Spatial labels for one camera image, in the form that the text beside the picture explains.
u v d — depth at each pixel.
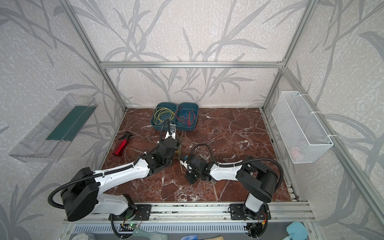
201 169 0.68
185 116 1.14
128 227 0.72
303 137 0.61
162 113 1.16
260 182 0.45
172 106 1.16
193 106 1.18
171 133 0.67
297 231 0.70
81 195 0.41
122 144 0.96
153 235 0.67
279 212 0.75
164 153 0.61
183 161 0.78
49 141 0.64
